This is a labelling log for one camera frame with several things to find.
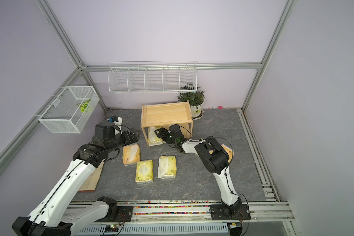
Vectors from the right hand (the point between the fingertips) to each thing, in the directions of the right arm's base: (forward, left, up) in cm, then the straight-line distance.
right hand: (156, 132), depth 95 cm
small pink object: (+32, -50, -10) cm, 60 cm away
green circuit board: (-51, +18, -10) cm, 55 cm away
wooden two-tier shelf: (+5, -4, +12) cm, 13 cm away
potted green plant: (+22, -27, +8) cm, 36 cm away
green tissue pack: (-24, +5, -5) cm, 25 cm away
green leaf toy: (+4, +38, +21) cm, 44 cm away
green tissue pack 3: (-3, +2, -3) cm, 5 cm away
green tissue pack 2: (-22, -8, -5) cm, 24 cm away
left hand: (-14, +7, +17) cm, 23 cm away
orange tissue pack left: (-13, +15, -6) cm, 21 cm away
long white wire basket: (+32, +3, +21) cm, 38 cm away
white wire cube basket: (+1, +47, +18) cm, 50 cm away
